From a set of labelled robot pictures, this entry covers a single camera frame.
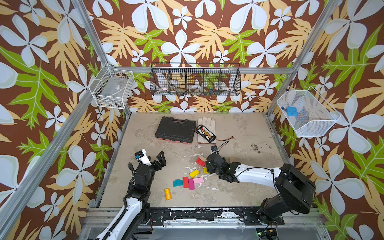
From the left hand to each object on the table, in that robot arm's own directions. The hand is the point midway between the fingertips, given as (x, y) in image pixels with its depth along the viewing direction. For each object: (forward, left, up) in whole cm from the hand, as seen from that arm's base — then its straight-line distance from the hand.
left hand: (155, 152), depth 82 cm
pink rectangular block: (-12, -24, -12) cm, 29 cm away
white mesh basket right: (+16, -86, +15) cm, 89 cm away
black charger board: (+21, -32, -11) cm, 40 cm away
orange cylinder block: (-19, -7, -13) cm, 24 cm away
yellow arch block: (-7, -28, -8) cm, 30 cm away
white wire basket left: (+31, +27, +19) cm, 45 cm away
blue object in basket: (+21, -79, +13) cm, 83 cm away
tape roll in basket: (+42, -23, +13) cm, 49 cm away
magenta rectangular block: (-14, -20, -12) cm, 27 cm away
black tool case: (+23, -10, -10) cm, 27 cm away
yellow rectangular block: (-7, -22, -14) cm, 27 cm away
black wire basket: (+46, -22, +17) cm, 54 cm away
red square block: (-12, -17, -13) cm, 24 cm away
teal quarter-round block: (-12, -12, -14) cm, 22 cm away
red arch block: (-1, -26, -11) cm, 29 cm away
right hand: (-1, -32, -10) cm, 33 cm away
